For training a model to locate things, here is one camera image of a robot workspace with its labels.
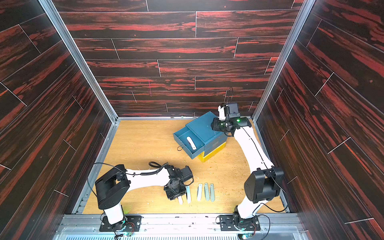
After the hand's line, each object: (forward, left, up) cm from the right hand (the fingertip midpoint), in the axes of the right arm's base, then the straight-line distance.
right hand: (218, 124), depth 85 cm
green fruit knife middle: (-31, +6, -24) cm, 39 cm away
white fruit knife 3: (-33, +16, -23) cm, 43 cm away
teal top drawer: (-12, +21, -3) cm, 24 cm away
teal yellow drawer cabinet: (-10, +6, -2) cm, 12 cm away
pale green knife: (-30, +10, -24) cm, 40 cm away
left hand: (-35, +18, -24) cm, 46 cm away
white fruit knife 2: (-36, +20, -23) cm, 47 cm away
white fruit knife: (-8, +15, -8) cm, 19 cm away
